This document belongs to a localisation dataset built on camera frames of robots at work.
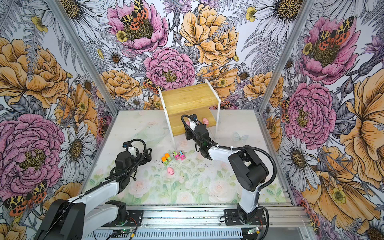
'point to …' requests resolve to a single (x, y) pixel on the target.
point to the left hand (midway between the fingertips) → (145, 154)
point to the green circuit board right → (252, 231)
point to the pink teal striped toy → (181, 155)
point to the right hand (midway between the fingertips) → (187, 127)
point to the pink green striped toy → (176, 156)
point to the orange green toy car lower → (164, 161)
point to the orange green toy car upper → (167, 156)
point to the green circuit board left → (125, 230)
